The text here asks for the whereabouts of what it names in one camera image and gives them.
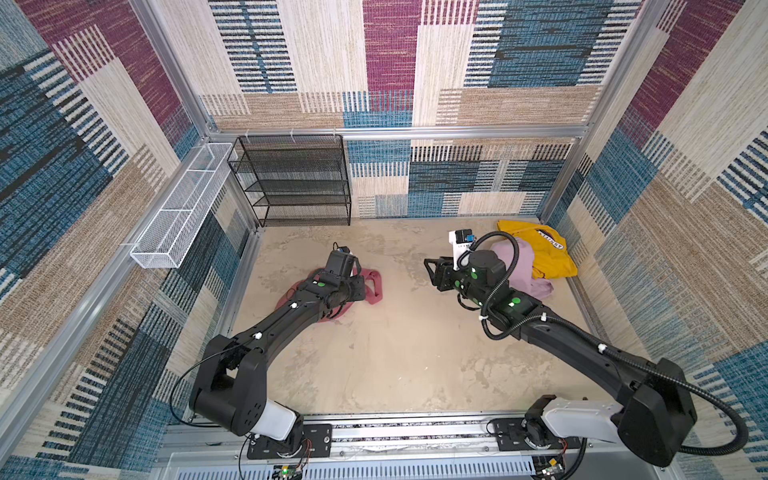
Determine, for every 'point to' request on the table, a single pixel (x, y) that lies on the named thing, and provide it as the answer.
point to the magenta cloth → (373, 290)
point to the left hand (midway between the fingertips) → (359, 281)
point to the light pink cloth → (522, 281)
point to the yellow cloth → (549, 249)
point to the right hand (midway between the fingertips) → (432, 263)
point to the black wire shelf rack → (294, 180)
